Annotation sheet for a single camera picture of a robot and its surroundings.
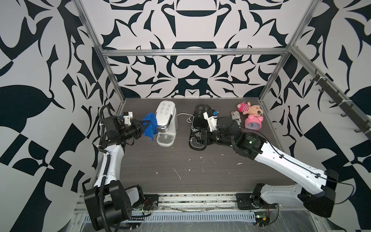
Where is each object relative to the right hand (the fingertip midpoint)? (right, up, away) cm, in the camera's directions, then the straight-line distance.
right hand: (194, 131), depth 68 cm
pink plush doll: (+40, +12, +38) cm, 57 cm away
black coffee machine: (+1, -3, -3) cm, 5 cm away
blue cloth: (-22, +1, +7) cm, 23 cm away
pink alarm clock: (+41, +2, +29) cm, 50 cm away
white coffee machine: (-14, +5, +11) cm, 19 cm away
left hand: (-23, +5, +10) cm, 26 cm away
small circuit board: (+33, -43, +3) cm, 54 cm away
